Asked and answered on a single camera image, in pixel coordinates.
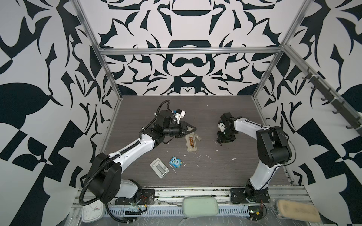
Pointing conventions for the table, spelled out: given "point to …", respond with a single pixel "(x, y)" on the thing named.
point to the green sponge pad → (200, 206)
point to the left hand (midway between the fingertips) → (198, 127)
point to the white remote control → (191, 142)
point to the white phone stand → (159, 167)
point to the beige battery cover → (198, 137)
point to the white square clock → (93, 212)
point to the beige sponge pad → (298, 210)
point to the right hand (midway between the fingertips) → (222, 139)
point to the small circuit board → (255, 213)
